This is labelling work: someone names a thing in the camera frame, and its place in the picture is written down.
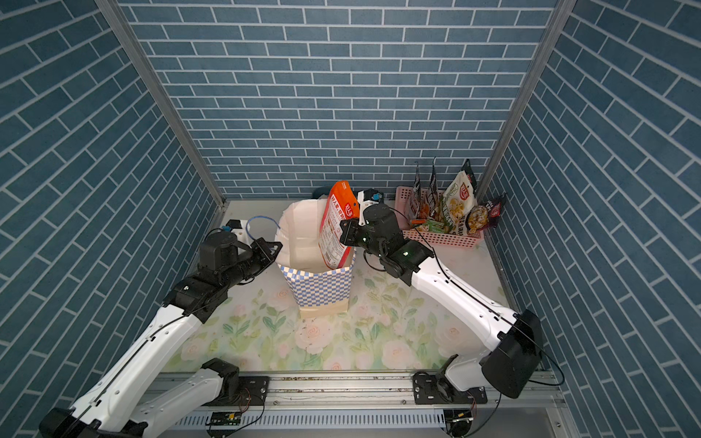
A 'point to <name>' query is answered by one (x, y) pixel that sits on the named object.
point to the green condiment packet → (435, 226)
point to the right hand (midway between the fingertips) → (341, 223)
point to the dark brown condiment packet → (485, 214)
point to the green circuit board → (225, 418)
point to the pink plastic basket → (403, 197)
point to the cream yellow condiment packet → (461, 198)
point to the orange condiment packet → (340, 204)
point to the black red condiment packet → (434, 195)
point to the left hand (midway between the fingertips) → (291, 244)
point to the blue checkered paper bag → (321, 294)
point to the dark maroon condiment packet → (416, 194)
